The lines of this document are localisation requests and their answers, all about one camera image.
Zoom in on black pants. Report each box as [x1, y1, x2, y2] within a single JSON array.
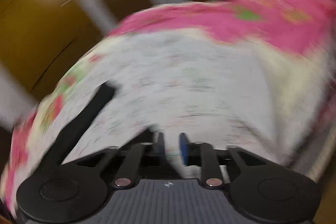
[[39, 83, 117, 168]]

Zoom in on white floral bed sheet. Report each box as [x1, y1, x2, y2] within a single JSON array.
[[25, 30, 331, 177]]

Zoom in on pink strawberry cartoon quilt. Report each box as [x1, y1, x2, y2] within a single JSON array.
[[1, 0, 335, 214]]

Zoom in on brown wooden wardrobe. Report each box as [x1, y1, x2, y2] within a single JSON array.
[[1, 0, 151, 98]]

